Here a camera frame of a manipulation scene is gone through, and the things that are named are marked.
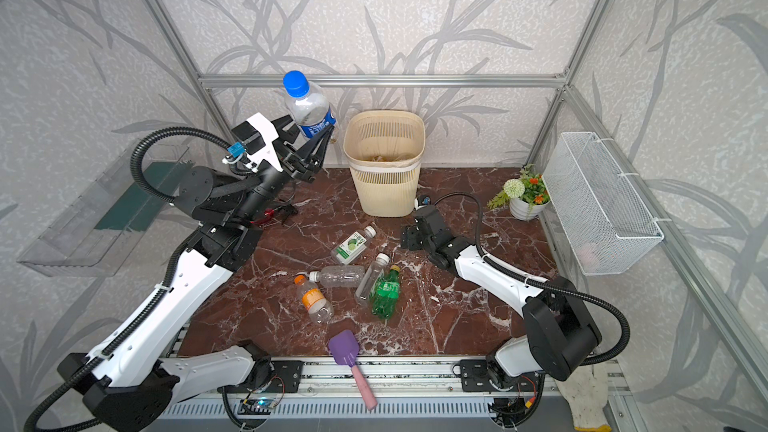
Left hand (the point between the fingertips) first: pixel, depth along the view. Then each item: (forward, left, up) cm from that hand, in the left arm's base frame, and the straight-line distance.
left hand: (321, 110), depth 47 cm
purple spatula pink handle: (-23, +2, -58) cm, 62 cm away
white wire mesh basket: (-6, -56, -23) cm, 61 cm away
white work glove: (-32, -58, -56) cm, 87 cm away
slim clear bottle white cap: (-8, -2, -58) cm, 58 cm away
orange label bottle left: (-13, +10, -57) cm, 59 cm away
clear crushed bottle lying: (-5, +5, -53) cm, 54 cm away
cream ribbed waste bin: (+41, -6, -46) cm, 62 cm away
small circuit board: (-36, +21, -59) cm, 72 cm away
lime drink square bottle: (+6, +2, -56) cm, 56 cm away
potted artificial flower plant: (+20, -53, -47) cm, 74 cm away
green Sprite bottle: (-10, -8, -56) cm, 57 cm away
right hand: (+9, -17, -45) cm, 49 cm away
